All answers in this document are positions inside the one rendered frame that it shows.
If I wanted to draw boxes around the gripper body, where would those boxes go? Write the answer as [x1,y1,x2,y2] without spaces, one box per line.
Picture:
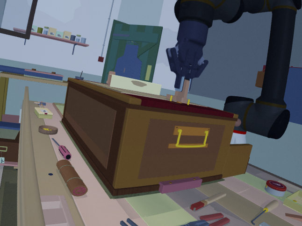
[175,20,210,79]

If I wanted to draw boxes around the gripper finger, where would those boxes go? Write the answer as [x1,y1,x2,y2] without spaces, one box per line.
[188,59,209,92]
[166,46,187,92]

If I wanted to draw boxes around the tan wooden turn-button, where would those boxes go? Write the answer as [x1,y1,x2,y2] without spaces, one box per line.
[175,79,192,104]
[106,71,116,86]

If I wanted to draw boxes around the cream back panel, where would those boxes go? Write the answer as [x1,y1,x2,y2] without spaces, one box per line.
[109,74,162,95]

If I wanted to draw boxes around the brown wooden harmonium body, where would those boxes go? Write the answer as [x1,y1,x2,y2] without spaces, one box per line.
[61,77,253,197]

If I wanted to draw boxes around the purple cleat block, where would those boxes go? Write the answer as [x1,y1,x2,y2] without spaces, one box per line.
[158,177,203,194]

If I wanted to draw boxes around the cream flat box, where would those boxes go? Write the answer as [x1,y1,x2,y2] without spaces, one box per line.
[34,107,54,120]

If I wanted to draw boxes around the red flat stick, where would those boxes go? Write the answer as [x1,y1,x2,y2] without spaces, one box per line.
[207,217,231,226]
[199,212,224,221]

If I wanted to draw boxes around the brown flat stick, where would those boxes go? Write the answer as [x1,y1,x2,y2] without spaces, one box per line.
[284,212,302,220]

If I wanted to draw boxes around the orange box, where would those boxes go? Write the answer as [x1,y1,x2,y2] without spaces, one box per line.
[255,65,266,88]

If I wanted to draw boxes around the grey pipe with red box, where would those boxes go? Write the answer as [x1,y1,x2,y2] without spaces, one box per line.
[97,0,114,63]

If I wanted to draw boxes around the blue cabinet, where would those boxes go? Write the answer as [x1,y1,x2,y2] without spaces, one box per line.
[282,66,302,124]

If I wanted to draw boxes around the red-lidded round tin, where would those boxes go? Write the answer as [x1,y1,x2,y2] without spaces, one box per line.
[264,180,288,198]

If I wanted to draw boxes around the brown tied tool roll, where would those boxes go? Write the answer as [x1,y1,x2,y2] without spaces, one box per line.
[56,159,88,197]

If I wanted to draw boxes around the cream shallow tray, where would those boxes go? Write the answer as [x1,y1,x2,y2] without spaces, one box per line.
[282,190,302,208]

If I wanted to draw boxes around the yellow carry handle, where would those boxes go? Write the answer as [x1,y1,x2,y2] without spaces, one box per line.
[175,128,209,149]

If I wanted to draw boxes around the white post with red band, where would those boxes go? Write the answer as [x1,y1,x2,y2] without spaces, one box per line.
[230,129,247,145]

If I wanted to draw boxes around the pink wall shelf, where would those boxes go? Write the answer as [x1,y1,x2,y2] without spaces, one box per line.
[13,27,90,56]

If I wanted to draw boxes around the red-handled brush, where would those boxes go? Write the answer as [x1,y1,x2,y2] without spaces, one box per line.
[190,192,227,211]

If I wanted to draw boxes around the pink-handled screwdriver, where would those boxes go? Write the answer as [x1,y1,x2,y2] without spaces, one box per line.
[51,138,72,160]

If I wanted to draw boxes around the dark picture frame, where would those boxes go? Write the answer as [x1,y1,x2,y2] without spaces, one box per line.
[0,0,38,40]

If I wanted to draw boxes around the cream-handled hook tool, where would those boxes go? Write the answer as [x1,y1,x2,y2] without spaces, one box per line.
[250,199,280,225]

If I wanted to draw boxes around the beige long bench rail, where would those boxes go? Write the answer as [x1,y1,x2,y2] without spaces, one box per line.
[16,86,46,226]

